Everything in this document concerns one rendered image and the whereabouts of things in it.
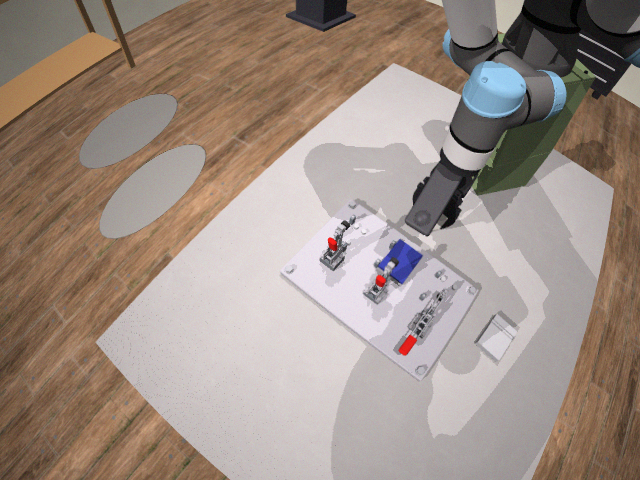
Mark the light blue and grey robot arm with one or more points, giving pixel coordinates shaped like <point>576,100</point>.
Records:
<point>548,40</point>

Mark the toggle clamp with red handle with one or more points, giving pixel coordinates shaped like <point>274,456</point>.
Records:
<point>333,260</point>
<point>419,330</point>

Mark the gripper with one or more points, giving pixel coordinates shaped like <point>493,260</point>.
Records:
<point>452,211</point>

